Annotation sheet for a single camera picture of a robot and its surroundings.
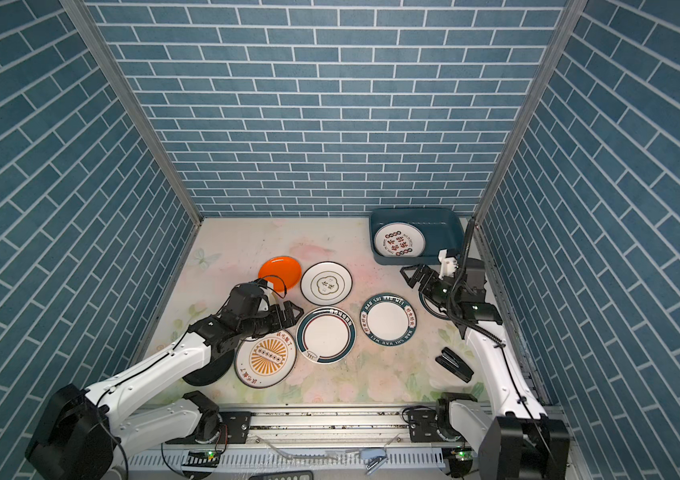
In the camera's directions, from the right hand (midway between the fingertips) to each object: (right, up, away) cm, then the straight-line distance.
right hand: (409, 274), depth 80 cm
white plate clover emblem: (-25, -5, +22) cm, 33 cm away
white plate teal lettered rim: (-4, -16, +15) cm, 23 cm away
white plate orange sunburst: (-40, -25, +4) cm, 48 cm away
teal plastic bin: (+21, +14, +39) cm, 46 cm away
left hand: (-32, -12, +2) cm, 34 cm away
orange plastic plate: (-40, -2, +25) cm, 48 cm away
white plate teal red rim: (-24, -20, +10) cm, 33 cm away
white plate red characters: (+3, +10, +33) cm, 34 cm away
